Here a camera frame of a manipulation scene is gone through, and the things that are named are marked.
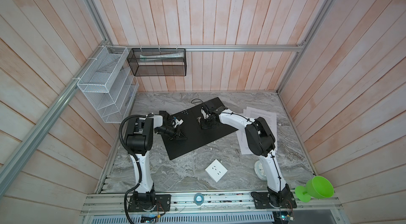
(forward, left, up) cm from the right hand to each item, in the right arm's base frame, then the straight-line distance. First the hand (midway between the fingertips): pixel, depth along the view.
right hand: (202, 126), depth 101 cm
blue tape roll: (-41, +1, 0) cm, 41 cm away
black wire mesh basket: (+34, +30, +25) cm, 52 cm away
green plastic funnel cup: (-37, -50, +13) cm, 64 cm away
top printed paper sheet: (+8, -46, -1) cm, 47 cm away
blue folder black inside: (-7, +4, -1) cm, 8 cm away
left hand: (-10, +10, 0) cm, 14 cm away
